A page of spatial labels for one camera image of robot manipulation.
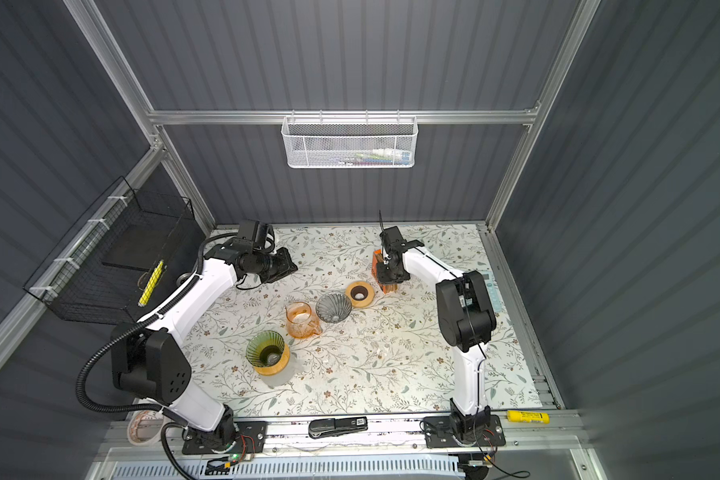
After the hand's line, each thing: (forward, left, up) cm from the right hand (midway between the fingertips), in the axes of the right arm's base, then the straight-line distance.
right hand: (388, 279), depth 99 cm
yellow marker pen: (-20, +59, +24) cm, 66 cm away
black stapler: (-44, +16, +1) cm, 46 cm away
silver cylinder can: (-7, +63, +11) cm, 64 cm away
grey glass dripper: (-10, +18, -1) cm, 21 cm away
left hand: (-5, +27, +14) cm, 31 cm away
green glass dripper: (-26, +34, +6) cm, 44 cm away
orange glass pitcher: (-14, +28, -3) cm, 32 cm away
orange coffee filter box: (+4, +4, +6) cm, 8 cm away
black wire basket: (-14, +71, +26) cm, 77 cm away
